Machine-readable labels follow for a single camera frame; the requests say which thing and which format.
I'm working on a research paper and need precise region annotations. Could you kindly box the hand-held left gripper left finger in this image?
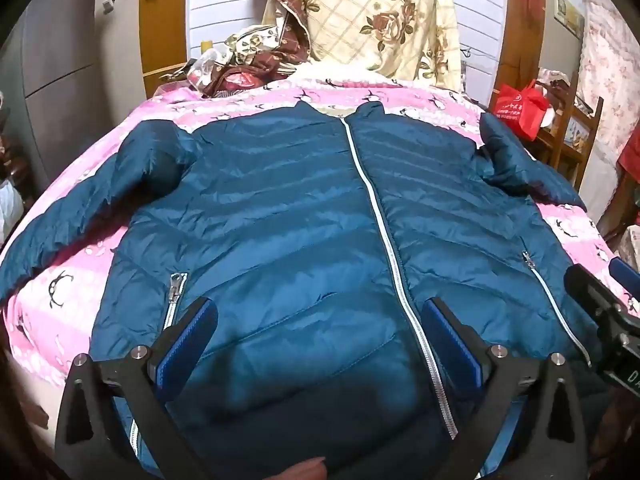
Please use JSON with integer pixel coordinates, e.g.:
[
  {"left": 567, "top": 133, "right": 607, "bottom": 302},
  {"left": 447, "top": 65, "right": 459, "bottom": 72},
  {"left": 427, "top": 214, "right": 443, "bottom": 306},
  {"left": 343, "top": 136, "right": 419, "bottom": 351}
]
[{"left": 54, "top": 296, "right": 219, "bottom": 480}]

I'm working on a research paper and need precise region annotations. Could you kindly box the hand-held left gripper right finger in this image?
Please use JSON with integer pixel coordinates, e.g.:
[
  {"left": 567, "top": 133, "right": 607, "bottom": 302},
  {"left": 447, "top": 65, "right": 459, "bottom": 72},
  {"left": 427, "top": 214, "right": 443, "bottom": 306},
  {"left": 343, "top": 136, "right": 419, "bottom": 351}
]
[{"left": 422, "top": 296, "right": 588, "bottom": 480}]

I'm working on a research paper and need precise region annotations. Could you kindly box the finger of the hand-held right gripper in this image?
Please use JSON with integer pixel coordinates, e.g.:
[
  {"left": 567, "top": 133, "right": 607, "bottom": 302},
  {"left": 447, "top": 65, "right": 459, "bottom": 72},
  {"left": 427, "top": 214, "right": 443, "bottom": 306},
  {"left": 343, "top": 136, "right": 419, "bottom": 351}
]
[
  {"left": 564, "top": 263, "right": 627, "bottom": 322},
  {"left": 609, "top": 257, "right": 640, "bottom": 313}
]

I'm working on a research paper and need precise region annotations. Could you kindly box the blue puffer jacket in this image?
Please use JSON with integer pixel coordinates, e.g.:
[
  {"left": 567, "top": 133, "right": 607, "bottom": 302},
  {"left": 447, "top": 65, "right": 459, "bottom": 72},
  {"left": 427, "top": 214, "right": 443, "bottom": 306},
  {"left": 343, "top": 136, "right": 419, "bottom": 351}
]
[{"left": 0, "top": 100, "right": 608, "bottom": 480}]

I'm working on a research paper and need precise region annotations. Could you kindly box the person's left hand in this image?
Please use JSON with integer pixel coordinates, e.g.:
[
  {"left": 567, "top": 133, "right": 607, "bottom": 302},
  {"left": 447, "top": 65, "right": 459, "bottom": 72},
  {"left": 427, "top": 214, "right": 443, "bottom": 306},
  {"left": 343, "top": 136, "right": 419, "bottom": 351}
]
[{"left": 280, "top": 456, "right": 328, "bottom": 480}]

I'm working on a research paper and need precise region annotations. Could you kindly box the floral covered furniture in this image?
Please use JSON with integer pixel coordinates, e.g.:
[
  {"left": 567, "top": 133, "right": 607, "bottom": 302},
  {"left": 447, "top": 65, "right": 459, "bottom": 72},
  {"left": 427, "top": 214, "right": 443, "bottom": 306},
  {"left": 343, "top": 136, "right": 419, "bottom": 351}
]
[{"left": 616, "top": 224, "right": 640, "bottom": 263}]

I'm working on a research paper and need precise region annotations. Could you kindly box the red cloth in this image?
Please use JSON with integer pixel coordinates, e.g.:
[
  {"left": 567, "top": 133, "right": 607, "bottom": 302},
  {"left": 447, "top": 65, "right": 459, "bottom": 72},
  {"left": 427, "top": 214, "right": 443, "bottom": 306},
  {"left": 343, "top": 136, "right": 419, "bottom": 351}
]
[{"left": 617, "top": 124, "right": 640, "bottom": 173}]

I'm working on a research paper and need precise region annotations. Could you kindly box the pink penguin print bedsheet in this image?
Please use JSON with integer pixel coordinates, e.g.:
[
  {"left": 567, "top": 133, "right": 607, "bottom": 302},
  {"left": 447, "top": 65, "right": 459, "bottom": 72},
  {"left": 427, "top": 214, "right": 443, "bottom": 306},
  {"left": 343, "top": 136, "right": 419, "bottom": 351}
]
[{"left": 0, "top": 77, "right": 640, "bottom": 411}]

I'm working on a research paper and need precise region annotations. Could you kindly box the wooden rack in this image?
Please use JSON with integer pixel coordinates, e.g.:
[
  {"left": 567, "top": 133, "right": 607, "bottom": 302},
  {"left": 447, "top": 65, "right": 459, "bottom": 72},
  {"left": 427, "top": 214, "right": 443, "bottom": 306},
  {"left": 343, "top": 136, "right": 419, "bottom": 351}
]
[{"left": 537, "top": 67, "right": 606, "bottom": 188}]

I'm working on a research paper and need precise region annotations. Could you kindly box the pink floral curtain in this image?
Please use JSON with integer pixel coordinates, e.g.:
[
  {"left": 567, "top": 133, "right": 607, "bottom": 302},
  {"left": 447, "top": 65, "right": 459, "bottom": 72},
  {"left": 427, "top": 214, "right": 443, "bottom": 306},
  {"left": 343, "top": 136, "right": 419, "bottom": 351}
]
[{"left": 579, "top": 0, "right": 640, "bottom": 226}]

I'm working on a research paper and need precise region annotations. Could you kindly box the red shopping bag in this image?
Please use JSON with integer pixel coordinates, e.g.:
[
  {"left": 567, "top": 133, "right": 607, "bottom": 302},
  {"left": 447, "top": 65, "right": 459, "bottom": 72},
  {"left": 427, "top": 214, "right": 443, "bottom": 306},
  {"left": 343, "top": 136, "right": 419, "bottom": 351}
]
[{"left": 492, "top": 79, "right": 550, "bottom": 142}]

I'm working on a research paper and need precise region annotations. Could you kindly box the white plastic bag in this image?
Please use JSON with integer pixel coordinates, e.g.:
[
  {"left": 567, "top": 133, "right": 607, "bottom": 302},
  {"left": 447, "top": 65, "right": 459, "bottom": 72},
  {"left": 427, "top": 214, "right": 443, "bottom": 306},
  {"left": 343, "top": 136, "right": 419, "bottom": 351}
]
[{"left": 0, "top": 177, "right": 26, "bottom": 242}]

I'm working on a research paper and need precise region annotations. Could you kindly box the clear plastic bag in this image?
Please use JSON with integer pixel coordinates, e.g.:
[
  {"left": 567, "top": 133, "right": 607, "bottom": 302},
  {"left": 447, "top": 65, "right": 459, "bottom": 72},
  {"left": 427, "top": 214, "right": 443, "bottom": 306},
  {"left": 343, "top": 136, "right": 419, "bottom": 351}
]
[{"left": 189, "top": 42, "right": 237, "bottom": 87}]

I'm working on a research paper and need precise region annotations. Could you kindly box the white pillow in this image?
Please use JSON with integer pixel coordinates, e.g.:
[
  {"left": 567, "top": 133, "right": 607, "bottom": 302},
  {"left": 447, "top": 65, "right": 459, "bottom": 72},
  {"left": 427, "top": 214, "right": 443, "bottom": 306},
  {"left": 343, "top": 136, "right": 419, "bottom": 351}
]
[{"left": 287, "top": 66, "right": 403, "bottom": 88}]

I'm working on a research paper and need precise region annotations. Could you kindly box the brown floral bedding pile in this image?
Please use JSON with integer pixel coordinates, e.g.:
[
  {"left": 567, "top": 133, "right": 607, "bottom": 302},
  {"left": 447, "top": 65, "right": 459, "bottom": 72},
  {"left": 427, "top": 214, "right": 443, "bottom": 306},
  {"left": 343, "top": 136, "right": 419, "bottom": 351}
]
[{"left": 200, "top": 22, "right": 312, "bottom": 98}]

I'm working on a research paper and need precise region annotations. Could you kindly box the grey refrigerator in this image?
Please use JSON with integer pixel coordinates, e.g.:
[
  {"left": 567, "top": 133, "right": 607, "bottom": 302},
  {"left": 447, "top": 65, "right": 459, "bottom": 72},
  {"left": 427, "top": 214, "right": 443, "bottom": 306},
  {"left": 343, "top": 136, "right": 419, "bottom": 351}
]
[{"left": 0, "top": 0, "right": 148, "bottom": 201}]

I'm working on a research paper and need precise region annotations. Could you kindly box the cream floral quilt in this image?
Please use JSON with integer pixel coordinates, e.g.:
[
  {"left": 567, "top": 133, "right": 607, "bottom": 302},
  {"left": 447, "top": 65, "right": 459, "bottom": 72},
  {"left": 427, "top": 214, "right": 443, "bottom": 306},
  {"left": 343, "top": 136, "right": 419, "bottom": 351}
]
[{"left": 247, "top": 0, "right": 461, "bottom": 92}]

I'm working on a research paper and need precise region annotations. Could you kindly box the wall picture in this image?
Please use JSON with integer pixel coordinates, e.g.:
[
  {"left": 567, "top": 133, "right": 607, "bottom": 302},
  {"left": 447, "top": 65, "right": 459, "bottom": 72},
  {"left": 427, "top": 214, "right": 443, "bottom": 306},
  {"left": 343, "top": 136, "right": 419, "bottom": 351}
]
[{"left": 553, "top": 0, "right": 586, "bottom": 40}]

